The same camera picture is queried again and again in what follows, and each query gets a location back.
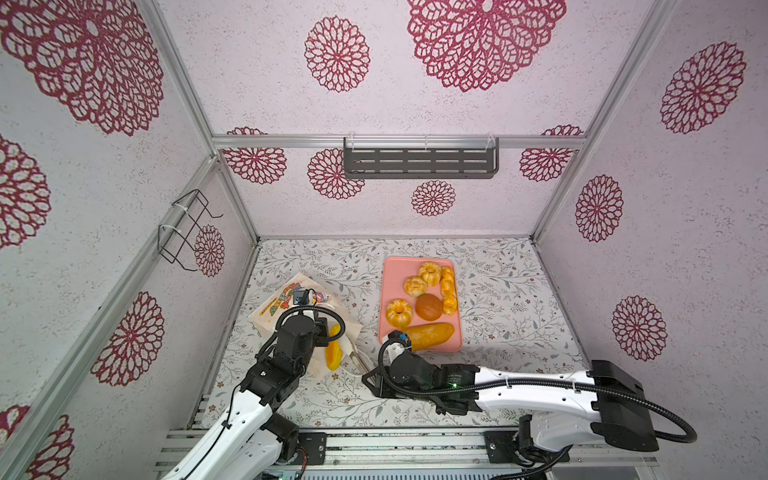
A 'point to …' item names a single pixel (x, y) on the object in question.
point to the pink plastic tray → (393, 273)
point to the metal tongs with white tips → (357, 355)
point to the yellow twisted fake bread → (448, 290)
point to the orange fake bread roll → (415, 286)
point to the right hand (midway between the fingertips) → (359, 380)
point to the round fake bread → (428, 306)
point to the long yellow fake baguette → (423, 336)
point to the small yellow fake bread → (334, 355)
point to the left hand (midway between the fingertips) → (316, 318)
